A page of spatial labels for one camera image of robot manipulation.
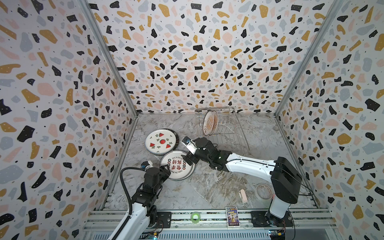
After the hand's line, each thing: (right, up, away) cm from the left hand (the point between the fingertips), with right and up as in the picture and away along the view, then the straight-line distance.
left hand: (168, 167), depth 85 cm
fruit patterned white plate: (-9, +13, +16) cm, 23 cm away
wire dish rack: (+39, +20, +22) cm, 49 cm away
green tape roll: (+16, -24, -11) cm, 31 cm away
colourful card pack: (+34, -22, -11) cm, 42 cm away
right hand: (+11, +11, -4) cm, 16 cm away
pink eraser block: (+41, -14, -5) cm, 44 cm away
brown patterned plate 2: (+28, +26, +11) cm, 40 cm away
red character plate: (+5, -2, +5) cm, 7 cm away
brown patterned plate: (+23, +26, +20) cm, 40 cm away
